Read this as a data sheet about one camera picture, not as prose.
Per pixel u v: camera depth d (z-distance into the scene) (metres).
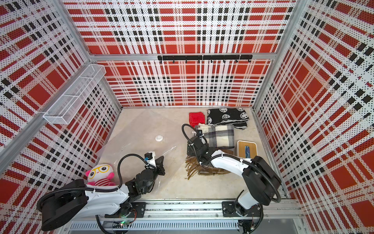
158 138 1.01
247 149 0.92
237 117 1.07
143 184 0.62
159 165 0.73
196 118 1.09
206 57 0.89
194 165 0.88
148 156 0.70
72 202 0.43
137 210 0.73
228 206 0.75
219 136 0.95
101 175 0.79
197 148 0.65
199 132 0.77
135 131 1.08
